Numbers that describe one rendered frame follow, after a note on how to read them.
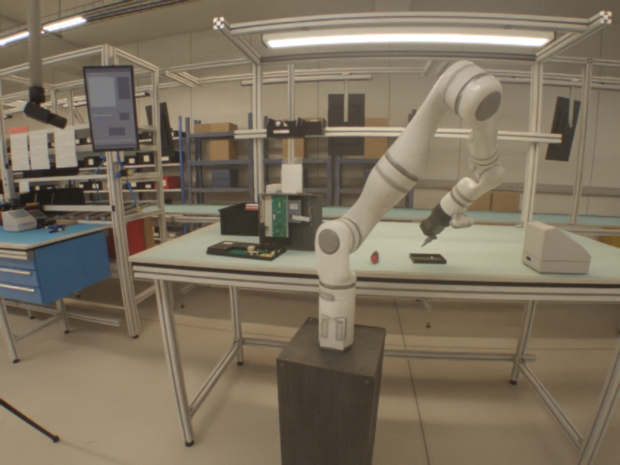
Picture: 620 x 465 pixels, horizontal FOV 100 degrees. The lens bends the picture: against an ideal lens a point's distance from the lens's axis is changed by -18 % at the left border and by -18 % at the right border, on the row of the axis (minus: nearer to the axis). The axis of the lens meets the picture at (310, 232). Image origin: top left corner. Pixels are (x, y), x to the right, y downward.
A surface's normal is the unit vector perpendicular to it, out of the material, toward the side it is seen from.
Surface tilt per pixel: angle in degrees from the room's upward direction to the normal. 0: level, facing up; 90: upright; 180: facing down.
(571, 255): 90
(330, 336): 90
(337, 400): 90
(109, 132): 101
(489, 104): 125
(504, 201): 90
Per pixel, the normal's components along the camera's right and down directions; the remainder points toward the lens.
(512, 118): -0.16, 0.20
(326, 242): -0.59, 0.18
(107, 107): 0.26, 0.38
